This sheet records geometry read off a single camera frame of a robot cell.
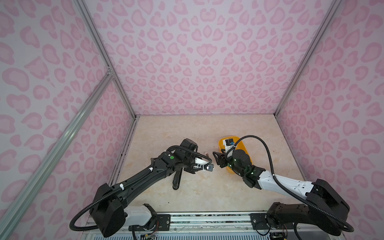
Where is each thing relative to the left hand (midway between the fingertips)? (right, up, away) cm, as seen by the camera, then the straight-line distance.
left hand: (200, 155), depth 79 cm
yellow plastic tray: (+18, +6, -8) cm, 21 cm away
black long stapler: (-13, -14, +5) cm, 20 cm away
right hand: (+9, +2, +3) cm, 10 cm away
